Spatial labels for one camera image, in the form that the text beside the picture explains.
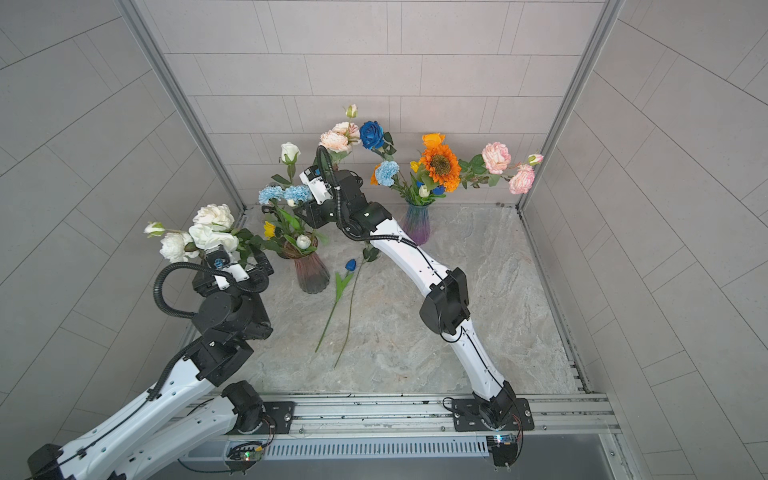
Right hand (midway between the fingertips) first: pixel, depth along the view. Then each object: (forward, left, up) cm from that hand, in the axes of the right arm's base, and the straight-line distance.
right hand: (301, 209), depth 78 cm
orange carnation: (+7, -19, +3) cm, 21 cm away
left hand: (-15, +10, +4) cm, 19 cm away
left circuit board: (-50, +13, -27) cm, 58 cm away
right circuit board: (-51, -47, -32) cm, 76 cm away
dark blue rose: (+4, -15, -27) cm, 31 cm away
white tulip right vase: (+5, -33, -1) cm, 33 cm away
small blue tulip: (-1, -9, -27) cm, 28 cm away
